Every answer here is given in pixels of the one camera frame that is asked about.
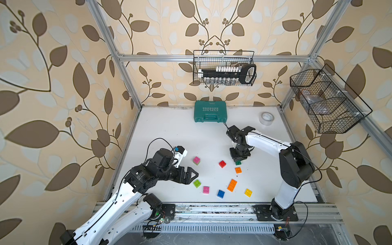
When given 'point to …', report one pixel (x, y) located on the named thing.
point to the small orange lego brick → (238, 170)
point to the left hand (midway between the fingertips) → (189, 172)
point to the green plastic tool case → (210, 111)
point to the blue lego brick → (221, 193)
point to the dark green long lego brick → (238, 162)
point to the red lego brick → (222, 164)
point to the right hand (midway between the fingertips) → (236, 159)
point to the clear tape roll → (266, 118)
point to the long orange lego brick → (231, 185)
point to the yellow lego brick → (248, 192)
